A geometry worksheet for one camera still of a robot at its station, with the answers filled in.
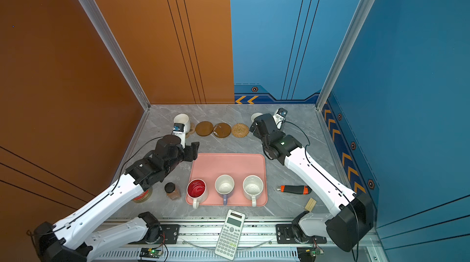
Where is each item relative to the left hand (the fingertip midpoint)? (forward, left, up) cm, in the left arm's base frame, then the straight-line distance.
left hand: (193, 141), depth 76 cm
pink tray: (-18, +3, -21) cm, 28 cm away
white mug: (+24, +13, -13) cm, 30 cm away
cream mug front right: (-12, -26, -21) cm, 35 cm away
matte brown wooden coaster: (+24, +2, -22) cm, 33 cm away
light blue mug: (+26, -28, -11) cm, 39 cm away
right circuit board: (-36, -47, -23) cm, 64 cm away
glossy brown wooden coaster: (+22, -9, -21) cm, 32 cm away
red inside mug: (-14, -1, -20) cm, 24 cm away
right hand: (+7, -28, +2) cm, 29 cm away
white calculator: (-33, -16, -21) cm, 42 cm away
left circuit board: (-36, +15, -24) cm, 46 cm away
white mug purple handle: (-10, -13, -21) cm, 26 cm away
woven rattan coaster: (+23, -19, -22) cm, 37 cm away
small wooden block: (-19, -51, -20) cm, 58 cm away
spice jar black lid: (-16, +9, -13) cm, 23 cm away
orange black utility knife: (-12, -45, -21) cm, 52 cm away
